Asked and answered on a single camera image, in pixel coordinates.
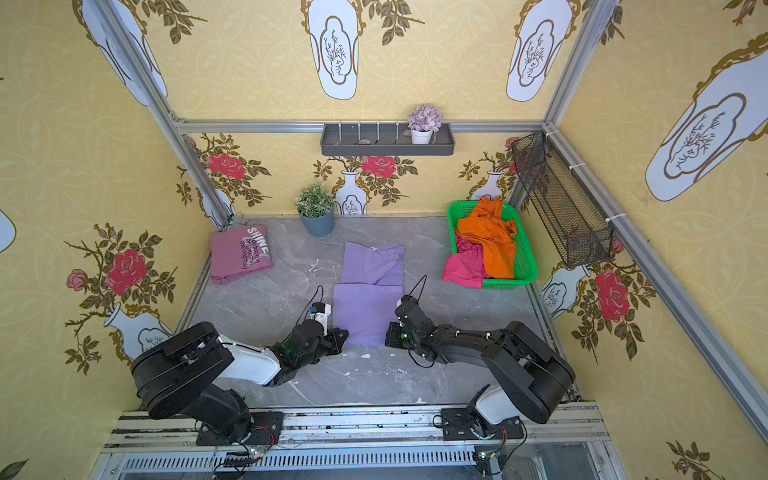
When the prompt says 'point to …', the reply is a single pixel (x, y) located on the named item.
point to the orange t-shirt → (495, 234)
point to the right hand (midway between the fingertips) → (385, 339)
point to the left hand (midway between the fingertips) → (353, 334)
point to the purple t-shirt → (371, 284)
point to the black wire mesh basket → (580, 235)
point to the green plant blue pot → (316, 206)
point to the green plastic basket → (526, 263)
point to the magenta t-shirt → (466, 266)
